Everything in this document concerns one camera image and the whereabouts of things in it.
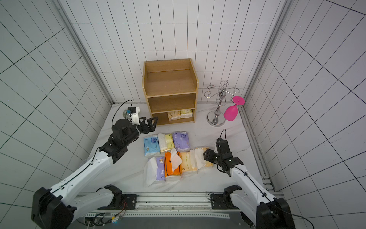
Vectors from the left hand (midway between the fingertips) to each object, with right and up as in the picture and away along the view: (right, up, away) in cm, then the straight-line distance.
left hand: (151, 120), depth 77 cm
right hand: (+30, -21, +9) cm, 38 cm away
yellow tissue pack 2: (+21, +4, +27) cm, 35 cm away
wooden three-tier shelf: (+10, +20, +10) cm, 25 cm away
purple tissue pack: (+16, -14, +15) cm, 26 cm away
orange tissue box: (+12, -24, +4) cm, 27 cm away
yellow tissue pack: (+11, +2, +27) cm, 29 cm away
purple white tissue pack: (+2, -28, +1) cm, 28 cm away
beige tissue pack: (+21, -25, +6) cm, 33 cm away
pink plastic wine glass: (+49, +4, +16) cm, 52 cm away
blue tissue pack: (-3, -17, +13) cm, 21 cm away
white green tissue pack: (+6, -15, +15) cm, 22 cm away
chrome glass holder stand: (+43, 0, +31) cm, 53 cm away
